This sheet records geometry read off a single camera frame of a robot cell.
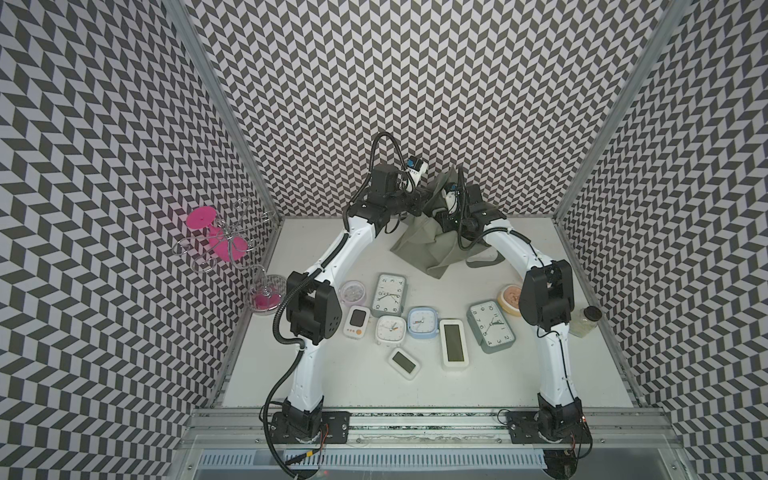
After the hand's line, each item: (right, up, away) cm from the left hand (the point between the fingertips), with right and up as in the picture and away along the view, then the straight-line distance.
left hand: (432, 193), depth 84 cm
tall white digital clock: (+6, -43, -1) cm, 43 cm away
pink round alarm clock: (-25, -30, +10) cm, 40 cm away
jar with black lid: (+43, -36, -1) cm, 56 cm away
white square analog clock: (-12, -39, +3) cm, 41 cm away
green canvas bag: (-2, -13, +2) cm, 13 cm away
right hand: (+6, -6, +16) cm, 18 cm away
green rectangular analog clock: (-12, -30, +10) cm, 34 cm away
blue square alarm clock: (-3, -38, +3) cm, 38 cm away
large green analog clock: (+18, -39, +3) cm, 43 cm away
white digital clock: (-8, -47, -2) cm, 48 cm away
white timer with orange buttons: (-22, -37, +3) cm, 44 cm away
